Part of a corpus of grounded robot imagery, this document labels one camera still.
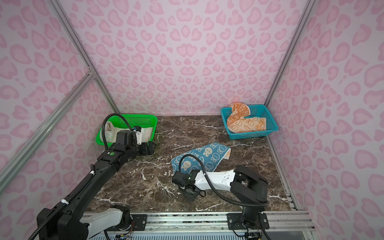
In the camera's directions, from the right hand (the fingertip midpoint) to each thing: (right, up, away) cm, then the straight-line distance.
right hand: (193, 194), depth 82 cm
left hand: (-24, +29, -2) cm, 37 cm away
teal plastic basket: (+50, +49, +32) cm, 77 cm away
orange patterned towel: (+32, +40, +31) cm, 60 cm away
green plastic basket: (-41, +42, +36) cm, 69 cm away
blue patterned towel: (+11, +19, +13) cm, 26 cm away
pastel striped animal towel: (-54, +33, +15) cm, 65 cm away
